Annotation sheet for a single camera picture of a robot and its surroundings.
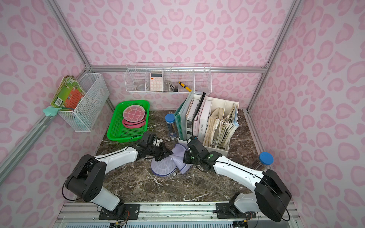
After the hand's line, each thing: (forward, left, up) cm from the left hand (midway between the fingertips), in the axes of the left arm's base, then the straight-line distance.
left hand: (173, 149), depth 86 cm
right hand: (-5, -6, +1) cm, 8 cm away
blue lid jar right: (-11, -47, +10) cm, 50 cm away
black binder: (+18, -14, +17) cm, 29 cm away
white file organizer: (+24, -34, +13) cm, 44 cm away
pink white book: (+10, -17, +15) cm, 25 cm away
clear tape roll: (+37, +23, +18) cm, 47 cm away
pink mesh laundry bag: (+33, +33, -7) cm, 48 cm away
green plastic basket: (+21, +44, -9) cm, 50 cm away
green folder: (+9, -5, +21) cm, 23 cm away
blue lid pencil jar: (+16, +2, +10) cm, 19 cm away
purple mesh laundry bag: (-6, +3, -8) cm, 11 cm away
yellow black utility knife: (+39, -7, +17) cm, 43 cm away
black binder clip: (+32, -1, +20) cm, 38 cm away
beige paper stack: (+8, -30, +16) cm, 34 cm away
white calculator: (+40, +12, +21) cm, 46 cm away
